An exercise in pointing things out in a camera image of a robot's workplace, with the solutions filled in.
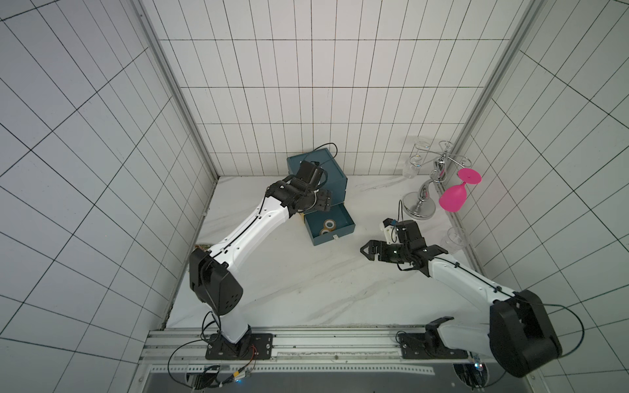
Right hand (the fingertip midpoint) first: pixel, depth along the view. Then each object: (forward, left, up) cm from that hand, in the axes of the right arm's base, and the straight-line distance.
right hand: (362, 251), depth 86 cm
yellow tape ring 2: (+10, +16, -5) cm, 19 cm away
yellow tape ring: (+14, +12, -6) cm, 20 cm away
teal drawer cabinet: (+23, +10, +12) cm, 28 cm away
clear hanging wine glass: (+26, -18, +17) cm, 36 cm away
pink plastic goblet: (+20, -34, +9) cm, 40 cm away
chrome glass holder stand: (+27, -28, -7) cm, 40 cm away
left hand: (+9, +17, +16) cm, 25 cm away
